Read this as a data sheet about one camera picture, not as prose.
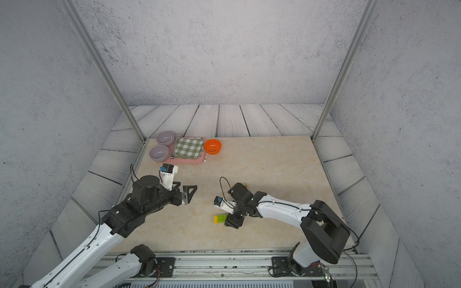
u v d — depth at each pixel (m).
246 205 0.64
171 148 1.14
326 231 0.43
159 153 1.10
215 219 0.81
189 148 1.15
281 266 0.73
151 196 0.54
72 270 0.41
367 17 0.72
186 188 0.63
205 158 1.10
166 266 0.73
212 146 1.13
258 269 0.74
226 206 0.71
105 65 0.87
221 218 0.81
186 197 0.63
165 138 1.19
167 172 0.61
